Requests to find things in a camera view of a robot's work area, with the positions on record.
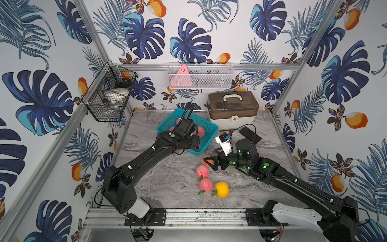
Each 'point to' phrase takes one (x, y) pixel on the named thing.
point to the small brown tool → (231, 131)
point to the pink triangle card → (182, 78)
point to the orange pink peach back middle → (210, 161)
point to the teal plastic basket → (209, 127)
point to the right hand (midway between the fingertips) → (210, 153)
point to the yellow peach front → (222, 189)
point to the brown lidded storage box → (232, 109)
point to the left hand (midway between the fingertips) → (194, 139)
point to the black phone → (250, 135)
